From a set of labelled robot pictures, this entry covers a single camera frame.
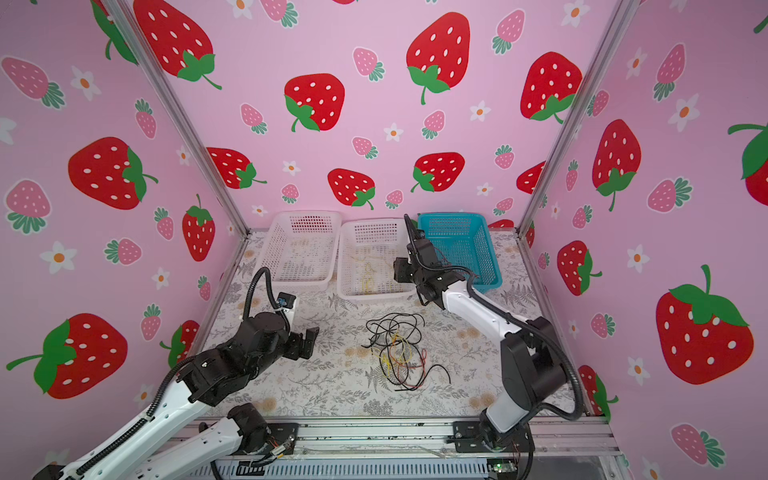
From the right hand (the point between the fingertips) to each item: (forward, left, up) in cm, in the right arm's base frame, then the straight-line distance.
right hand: (400, 261), depth 88 cm
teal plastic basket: (+29, -23, -18) cm, 41 cm away
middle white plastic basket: (+17, +16, -17) cm, 29 cm away
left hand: (-24, +22, +1) cm, 32 cm away
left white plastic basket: (+16, +41, -16) cm, 47 cm away
